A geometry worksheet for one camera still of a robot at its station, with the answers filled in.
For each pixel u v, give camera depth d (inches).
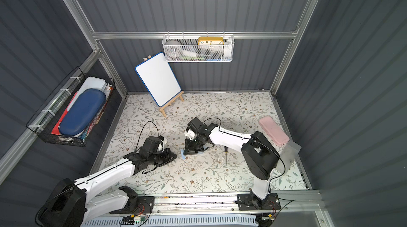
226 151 35.7
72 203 15.8
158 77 37.5
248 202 29.1
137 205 28.2
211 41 34.2
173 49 32.6
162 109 40.2
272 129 39.0
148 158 25.8
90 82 30.6
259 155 18.4
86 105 26.9
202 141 25.8
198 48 35.0
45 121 24.3
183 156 32.0
